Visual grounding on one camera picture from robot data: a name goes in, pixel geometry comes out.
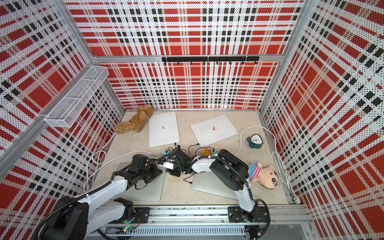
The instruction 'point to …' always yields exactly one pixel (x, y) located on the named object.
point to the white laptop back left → (163, 129)
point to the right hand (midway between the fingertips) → (171, 166)
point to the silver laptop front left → (153, 192)
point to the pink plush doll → (267, 177)
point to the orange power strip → (207, 152)
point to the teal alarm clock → (255, 141)
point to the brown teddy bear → (137, 122)
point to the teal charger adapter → (164, 152)
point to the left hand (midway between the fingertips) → (165, 170)
